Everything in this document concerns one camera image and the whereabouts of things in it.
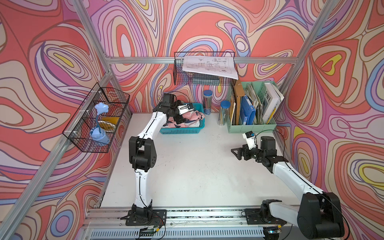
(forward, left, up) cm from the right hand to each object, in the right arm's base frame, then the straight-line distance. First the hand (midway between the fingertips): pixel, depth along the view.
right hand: (239, 151), depth 86 cm
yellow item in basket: (+4, +67, +24) cm, 71 cm away
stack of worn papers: (+37, -13, +15) cm, 42 cm away
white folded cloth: (+24, +27, -1) cm, 36 cm away
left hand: (+27, +32, +10) cm, 43 cm away
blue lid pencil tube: (+41, +15, +3) cm, 44 cm away
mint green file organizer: (+45, -22, +13) cm, 52 cm away
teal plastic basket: (+20, +44, -3) cm, 48 cm away
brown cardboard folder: (+30, -2, +20) cm, 36 cm away
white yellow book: (+28, -24, +14) cm, 40 cm away
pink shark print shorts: (+27, +28, +3) cm, 39 cm away
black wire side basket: (0, +72, +26) cm, 76 cm away
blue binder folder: (+25, -9, +8) cm, 28 cm away
